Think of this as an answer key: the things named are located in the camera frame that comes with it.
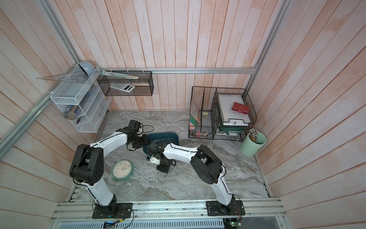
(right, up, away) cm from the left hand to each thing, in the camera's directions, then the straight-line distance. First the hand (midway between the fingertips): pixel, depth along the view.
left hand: (148, 144), depth 94 cm
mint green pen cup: (+65, +2, -11) cm, 66 cm away
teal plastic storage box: (+15, +4, +5) cm, 16 cm away
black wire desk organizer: (+43, +16, +20) cm, 50 cm away
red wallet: (+62, +24, -3) cm, 67 cm away
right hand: (+12, -14, -5) cm, 19 cm away
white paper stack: (+53, +19, -6) cm, 57 cm away
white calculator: (-17, +40, +4) cm, 43 cm away
